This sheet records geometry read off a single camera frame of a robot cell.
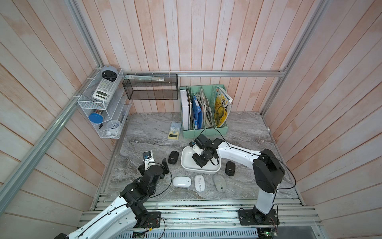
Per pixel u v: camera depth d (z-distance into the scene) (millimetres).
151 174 548
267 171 479
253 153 519
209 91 1058
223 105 1010
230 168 880
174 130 1085
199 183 833
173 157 934
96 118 768
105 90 775
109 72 803
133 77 906
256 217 660
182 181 837
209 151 652
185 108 908
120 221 575
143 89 1069
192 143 822
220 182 821
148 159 642
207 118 993
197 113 932
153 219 730
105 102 746
